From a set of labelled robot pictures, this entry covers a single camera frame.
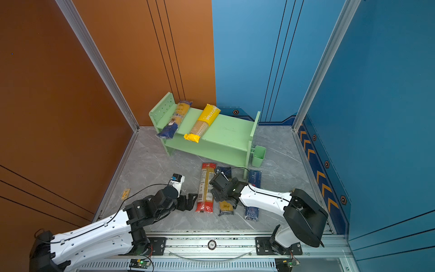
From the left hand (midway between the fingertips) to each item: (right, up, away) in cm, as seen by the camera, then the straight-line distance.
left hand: (191, 193), depth 77 cm
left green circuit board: (-21, -28, -7) cm, 35 cm away
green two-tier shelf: (+17, +25, +2) cm, 30 cm away
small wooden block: (-37, -4, +12) cm, 39 cm away
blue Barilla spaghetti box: (+32, +4, +14) cm, 35 cm away
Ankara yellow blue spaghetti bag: (+16, -8, +4) cm, 18 cm away
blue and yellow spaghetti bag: (-9, +30, +1) cm, 32 cm away
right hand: (+14, 0, +9) cm, 16 cm away
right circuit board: (+41, -27, -8) cm, 49 cm away
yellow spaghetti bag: (+7, +38, +8) cm, 39 cm away
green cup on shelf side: (+36, +16, +25) cm, 47 cm away
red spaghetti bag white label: (+6, -6, +7) cm, 10 cm away
